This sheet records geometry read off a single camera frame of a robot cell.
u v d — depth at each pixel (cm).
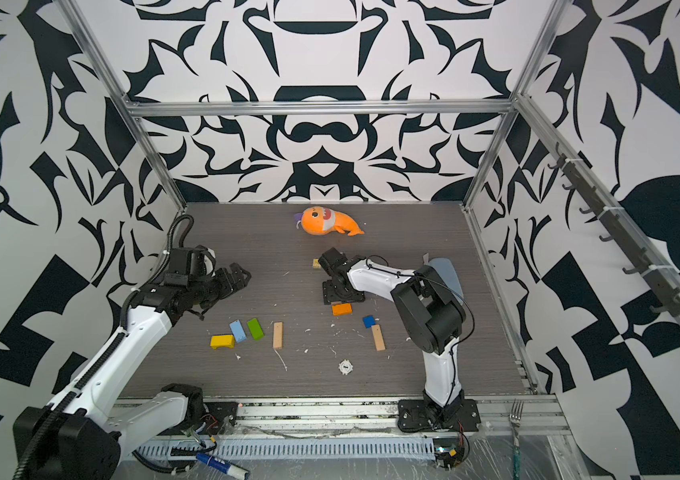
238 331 87
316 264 102
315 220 105
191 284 61
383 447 71
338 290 82
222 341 85
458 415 65
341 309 91
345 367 82
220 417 73
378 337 87
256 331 87
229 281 71
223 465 68
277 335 87
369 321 91
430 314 50
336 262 77
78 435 38
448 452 71
